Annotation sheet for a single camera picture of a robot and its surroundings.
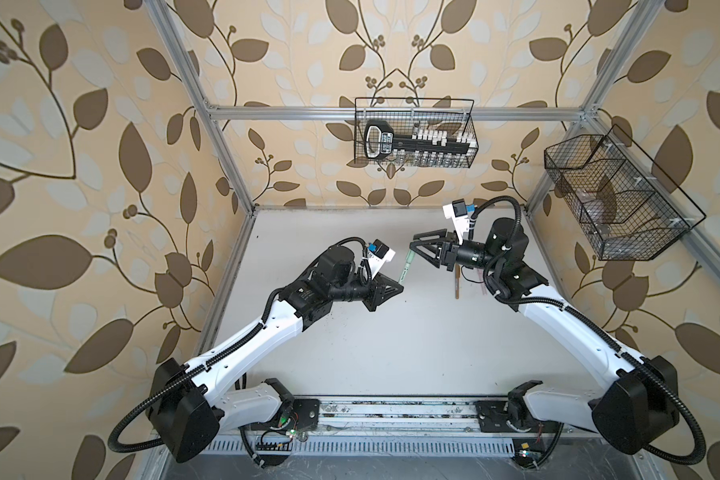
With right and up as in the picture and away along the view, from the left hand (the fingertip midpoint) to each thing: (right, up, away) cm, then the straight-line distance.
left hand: (402, 286), depth 69 cm
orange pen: (+21, -3, +29) cm, 36 cm away
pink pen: (+15, +1, -10) cm, 18 cm away
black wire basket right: (+56, +18, +3) cm, 59 cm away
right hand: (+2, +10, -2) cm, 10 cm away
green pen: (+1, +4, -1) cm, 5 cm away
